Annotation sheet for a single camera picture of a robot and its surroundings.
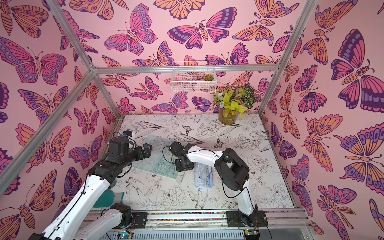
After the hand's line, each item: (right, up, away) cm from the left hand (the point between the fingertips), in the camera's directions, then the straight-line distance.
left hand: (146, 146), depth 78 cm
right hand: (+17, -14, +13) cm, 26 cm away
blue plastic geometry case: (+31, -19, +10) cm, 37 cm away
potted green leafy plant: (+48, +25, +17) cm, 57 cm away
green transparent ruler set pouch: (+4, -12, +17) cm, 21 cm away
